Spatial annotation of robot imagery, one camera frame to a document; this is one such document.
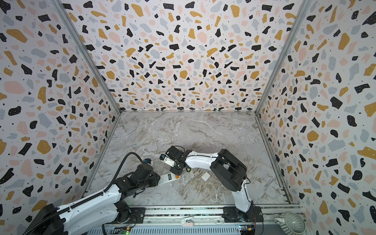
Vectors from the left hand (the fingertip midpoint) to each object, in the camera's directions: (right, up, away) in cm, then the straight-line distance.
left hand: (160, 176), depth 83 cm
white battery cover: (+26, -2, +4) cm, 27 cm away
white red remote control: (+4, -2, +2) cm, 5 cm away
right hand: (+5, +4, +6) cm, 9 cm away
